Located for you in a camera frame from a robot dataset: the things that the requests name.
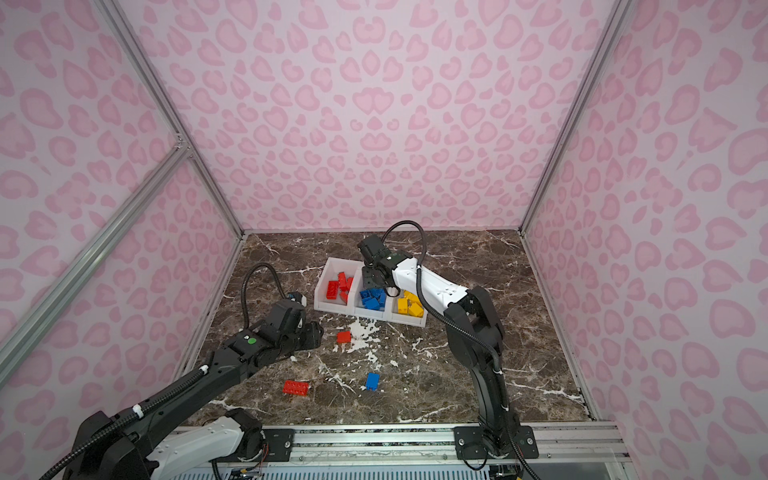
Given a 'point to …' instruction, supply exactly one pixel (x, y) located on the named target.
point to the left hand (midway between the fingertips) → (318, 326)
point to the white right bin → (408, 318)
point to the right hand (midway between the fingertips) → (376, 275)
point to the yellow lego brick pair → (412, 299)
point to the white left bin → (330, 271)
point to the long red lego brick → (331, 289)
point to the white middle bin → (387, 315)
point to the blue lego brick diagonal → (379, 293)
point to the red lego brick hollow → (344, 296)
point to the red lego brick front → (295, 387)
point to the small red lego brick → (344, 337)
